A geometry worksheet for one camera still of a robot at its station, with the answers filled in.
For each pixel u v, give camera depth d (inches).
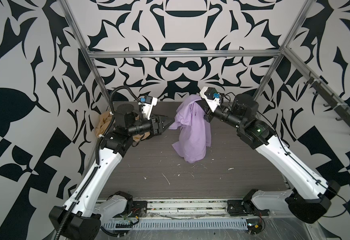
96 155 17.8
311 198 15.5
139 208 29.0
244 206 26.5
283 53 35.0
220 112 20.2
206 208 29.9
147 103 22.3
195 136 27.0
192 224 25.5
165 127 28.3
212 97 18.5
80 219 14.2
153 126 22.0
